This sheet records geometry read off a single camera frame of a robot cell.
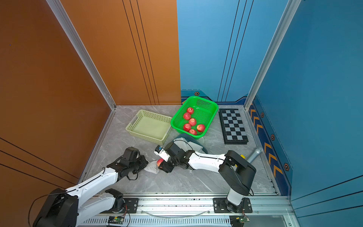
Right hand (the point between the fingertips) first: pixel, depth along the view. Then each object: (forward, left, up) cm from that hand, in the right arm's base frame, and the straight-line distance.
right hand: (162, 163), depth 83 cm
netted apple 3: (-2, +5, +1) cm, 5 cm away
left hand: (+4, +9, -4) cm, 10 cm away
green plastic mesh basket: (+40, -20, -4) cm, 45 cm away
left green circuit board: (-27, +22, -8) cm, 36 cm away
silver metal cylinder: (+8, -59, -3) cm, 60 cm away
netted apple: (+32, -18, -1) cm, 37 cm away
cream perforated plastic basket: (+30, +14, -4) cm, 34 cm away
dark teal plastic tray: (+17, -16, 0) cm, 24 cm away
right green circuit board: (-27, -40, -7) cm, 49 cm away
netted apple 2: (+22, -18, 0) cm, 29 cm away
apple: (+27, -14, 0) cm, 30 cm away
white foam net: (+2, -14, +17) cm, 22 cm away
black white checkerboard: (+29, -48, -3) cm, 56 cm away
